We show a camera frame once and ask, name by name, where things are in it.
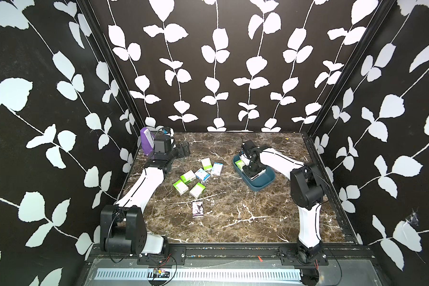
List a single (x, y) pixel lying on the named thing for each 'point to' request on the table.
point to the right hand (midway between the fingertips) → (249, 169)
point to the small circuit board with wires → (159, 273)
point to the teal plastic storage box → (264, 181)
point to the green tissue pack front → (240, 164)
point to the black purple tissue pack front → (198, 209)
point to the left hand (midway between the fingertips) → (181, 141)
